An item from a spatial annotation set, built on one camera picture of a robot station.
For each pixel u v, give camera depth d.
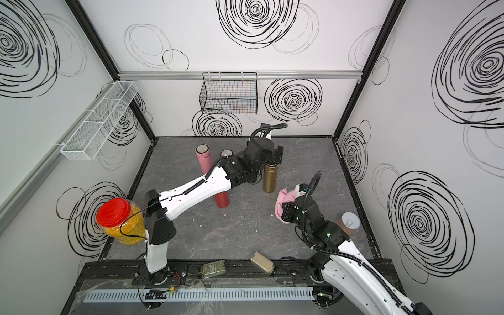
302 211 0.55
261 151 0.54
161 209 0.46
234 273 0.75
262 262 0.74
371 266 0.46
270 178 0.92
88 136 0.74
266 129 0.51
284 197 0.78
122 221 0.70
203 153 0.86
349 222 0.81
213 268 0.72
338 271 0.60
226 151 0.85
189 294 0.77
